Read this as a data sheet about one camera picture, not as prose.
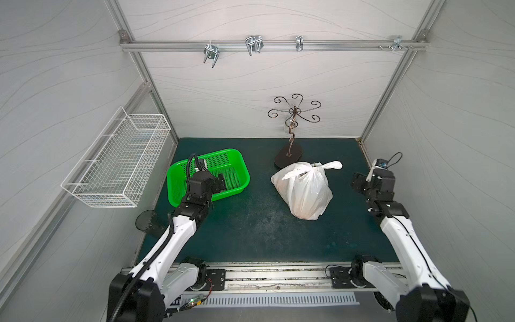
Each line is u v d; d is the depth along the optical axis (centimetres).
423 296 39
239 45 76
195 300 69
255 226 88
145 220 90
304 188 78
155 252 44
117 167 69
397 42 76
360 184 72
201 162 69
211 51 78
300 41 72
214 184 73
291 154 111
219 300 70
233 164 107
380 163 68
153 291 38
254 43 77
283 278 75
